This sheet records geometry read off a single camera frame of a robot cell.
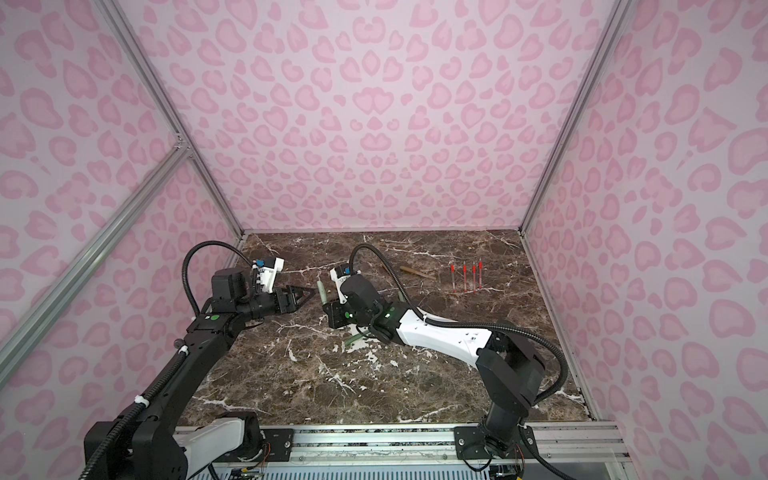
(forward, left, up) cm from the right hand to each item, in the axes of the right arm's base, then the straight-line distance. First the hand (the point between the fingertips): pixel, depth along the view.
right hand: (324, 305), depth 77 cm
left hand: (+3, +4, +2) cm, 6 cm away
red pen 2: (+21, -42, -19) cm, 50 cm away
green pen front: (-1, -5, -18) cm, 19 cm away
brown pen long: (+25, -14, -18) cm, 34 cm away
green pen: (+3, +1, +1) cm, 4 cm away
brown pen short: (+27, -25, -21) cm, 42 cm away
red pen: (+20, -37, -19) cm, 47 cm away
